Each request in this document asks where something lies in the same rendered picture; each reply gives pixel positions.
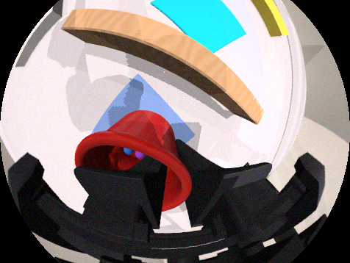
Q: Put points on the light wooden plank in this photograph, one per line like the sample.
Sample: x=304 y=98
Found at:
x=168 y=48

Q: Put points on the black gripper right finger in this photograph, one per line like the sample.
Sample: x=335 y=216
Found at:
x=210 y=180

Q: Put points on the red cup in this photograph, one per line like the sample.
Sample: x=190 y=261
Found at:
x=148 y=133

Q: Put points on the yellow rectangular block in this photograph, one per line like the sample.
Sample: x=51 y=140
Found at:
x=271 y=17

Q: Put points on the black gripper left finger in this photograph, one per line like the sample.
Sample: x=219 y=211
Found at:
x=143 y=184

